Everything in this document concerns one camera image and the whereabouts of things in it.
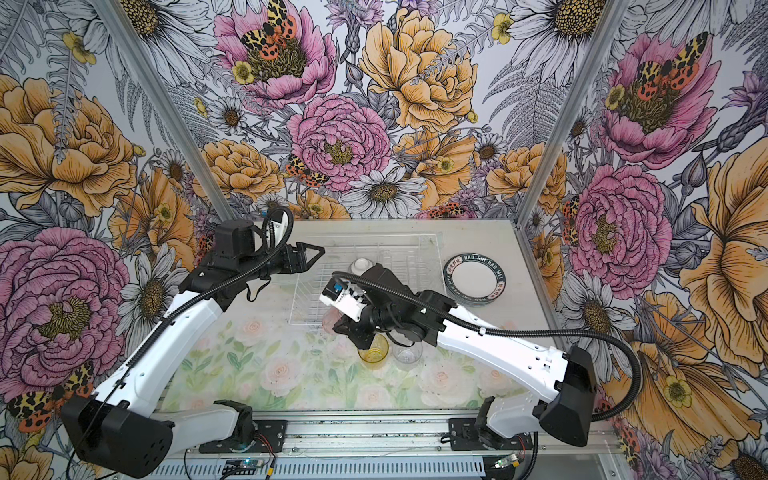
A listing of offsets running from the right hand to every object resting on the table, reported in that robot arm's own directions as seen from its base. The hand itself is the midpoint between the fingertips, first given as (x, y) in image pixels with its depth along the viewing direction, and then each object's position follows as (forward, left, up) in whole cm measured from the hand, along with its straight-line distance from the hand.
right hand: (344, 334), depth 67 cm
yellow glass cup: (+5, -6, -23) cm, 24 cm away
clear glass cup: (+4, -15, -23) cm, 28 cm away
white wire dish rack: (+35, -19, -18) cm, 44 cm away
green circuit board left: (-21, +25, -23) cm, 40 cm away
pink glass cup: (+6, +4, -4) cm, 9 cm away
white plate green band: (+27, -38, -20) cm, 51 cm away
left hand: (+17, +8, +5) cm, 20 cm away
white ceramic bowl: (+31, -1, -16) cm, 35 cm away
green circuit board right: (-22, -37, -24) cm, 49 cm away
